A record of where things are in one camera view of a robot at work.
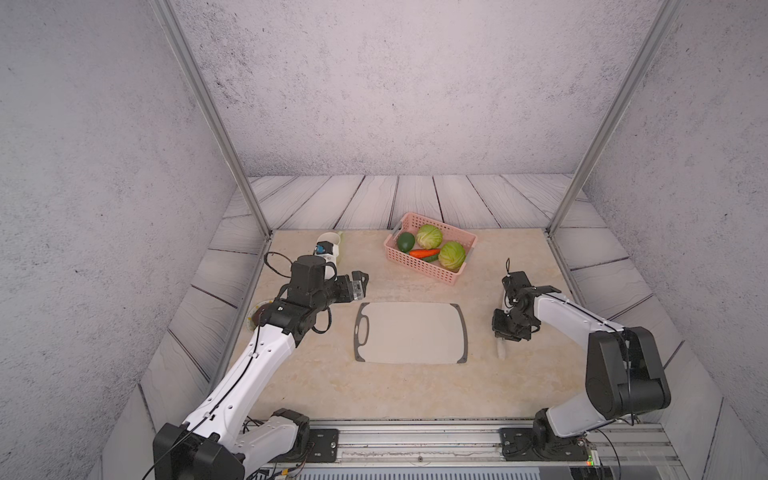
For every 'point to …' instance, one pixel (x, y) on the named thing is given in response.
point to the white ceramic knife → (501, 348)
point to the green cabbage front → (452, 256)
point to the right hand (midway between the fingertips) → (500, 332)
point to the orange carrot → (421, 253)
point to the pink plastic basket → (411, 224)
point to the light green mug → (332, 237)
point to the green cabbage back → (429, 236)
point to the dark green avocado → (406, 242)
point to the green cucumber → (431, 259)
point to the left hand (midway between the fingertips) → (358, 277)
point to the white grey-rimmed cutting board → (410, 332)
